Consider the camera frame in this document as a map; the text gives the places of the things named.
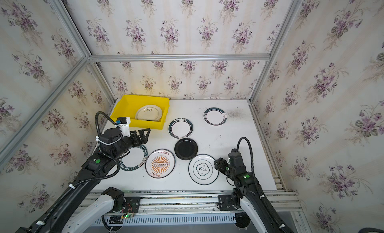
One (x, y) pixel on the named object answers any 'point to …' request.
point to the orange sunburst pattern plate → (160, 163)
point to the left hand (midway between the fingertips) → (142, 128)
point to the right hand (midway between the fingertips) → (216, 165)
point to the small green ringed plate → (215, 116)
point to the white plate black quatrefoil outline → (202, 169)
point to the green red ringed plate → (180, 128)
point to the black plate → (186, 149)
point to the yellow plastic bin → (126, 105)
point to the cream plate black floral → (149, 112)
